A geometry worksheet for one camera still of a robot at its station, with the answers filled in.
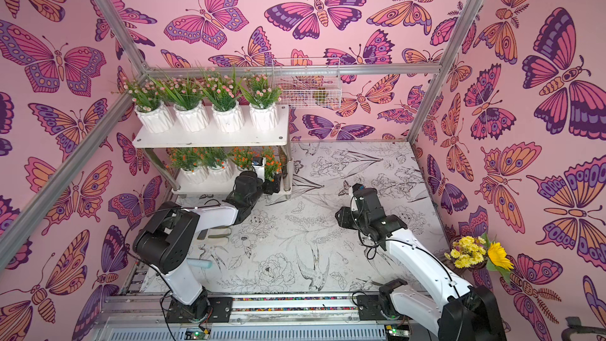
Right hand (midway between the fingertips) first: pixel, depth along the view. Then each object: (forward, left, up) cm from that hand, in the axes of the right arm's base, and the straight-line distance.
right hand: (340, 213), depth 83 cm
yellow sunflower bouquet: (-17, -32, +12) cm, 38 cm away
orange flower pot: (+16, +56, +7) cm, 58 cm away
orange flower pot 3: (+12, +24, +11) cm, 29 cm away
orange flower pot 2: (+17, +48, +2) cm, 51 cm away
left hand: (+18, +26, +1) cm, 31 cm away
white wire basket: (+46, +12, +23) cm, 52 cm away
